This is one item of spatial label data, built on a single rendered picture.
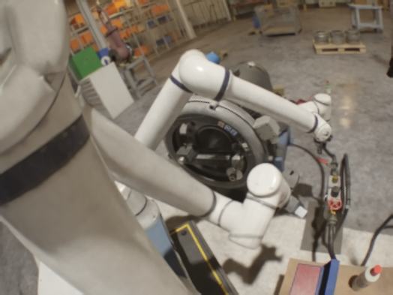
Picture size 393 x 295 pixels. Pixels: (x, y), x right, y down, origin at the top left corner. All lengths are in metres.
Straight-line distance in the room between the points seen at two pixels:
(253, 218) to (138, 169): 0.30
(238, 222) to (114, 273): 0.38
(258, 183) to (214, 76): 0.34
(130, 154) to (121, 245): 0.18
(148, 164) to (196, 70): 0.37
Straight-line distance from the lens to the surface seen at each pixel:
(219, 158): 1.29
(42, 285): 1.13
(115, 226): 0.18
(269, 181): 0.50
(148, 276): 0.24
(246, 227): 0.52
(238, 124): 1.09
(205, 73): 0.64
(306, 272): 0.98
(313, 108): 1.03
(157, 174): 0.38
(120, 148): 0.33
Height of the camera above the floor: 1.42
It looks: 35 degrees down
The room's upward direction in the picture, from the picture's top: 24 degrees counter-clockwise
